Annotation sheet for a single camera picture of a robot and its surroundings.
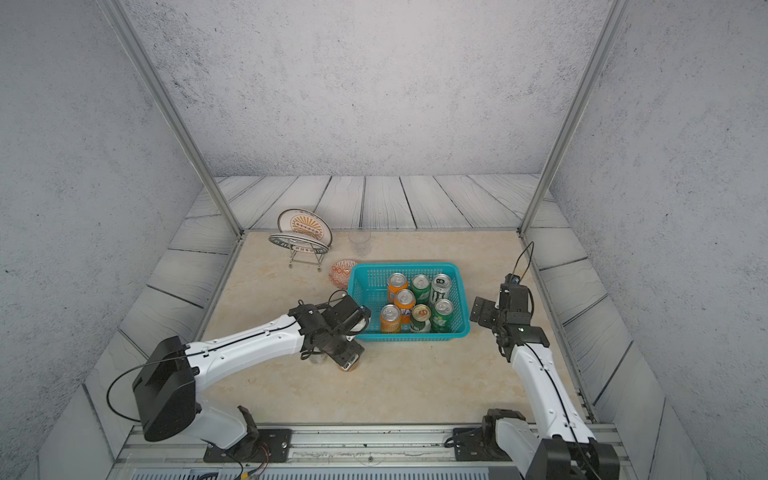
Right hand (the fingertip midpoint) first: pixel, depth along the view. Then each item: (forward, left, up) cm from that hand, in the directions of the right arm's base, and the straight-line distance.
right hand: (496, 307), depth 83 cm
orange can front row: (-3, +29, -2) cm, 30 cm away
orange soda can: (-17, +38, +1) cm, 42 cm away
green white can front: (-3, +21, -3) cm, 21 cm away
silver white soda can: (-18, +45, +8) cm, 49 cm away
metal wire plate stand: (+28, +61, -9) cm, 68 cm away
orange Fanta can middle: (+4, +25, -2) cm, 26 cm away
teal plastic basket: (+14, +37, -10) cm, 41 cm away
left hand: (-11, +39, -5) cm, 41 cm away
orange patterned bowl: (+19, +48, -9) cm, 52 cm away
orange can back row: (+9, +28, -1) cm, 29 cm away
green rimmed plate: (+23, +60, +2) cm, 64 cm away
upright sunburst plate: (+32, +61, +3) cm, 69 cm away
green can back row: (+8, +20, -2) cm, 22 cm away
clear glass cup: (+32, +41, -7) cm, 52 cm away
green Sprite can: (-1, +15, -3) cm, 15 cm away
